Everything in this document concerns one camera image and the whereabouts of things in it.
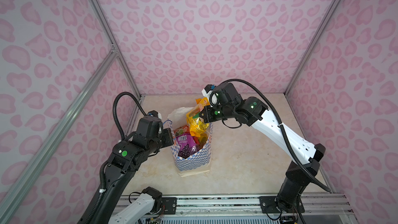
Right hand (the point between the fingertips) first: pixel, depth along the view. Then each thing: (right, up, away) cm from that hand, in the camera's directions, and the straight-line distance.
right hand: (199, 114), depth 65 cm
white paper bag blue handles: (0, -22, +5) cm, 23 cm away
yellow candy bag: (-1, -5, +2) cm, 5 cm away
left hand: (-11, -7, +1) cm, 14 cm away
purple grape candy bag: (-6, -15, +8) cm, 18 cm away
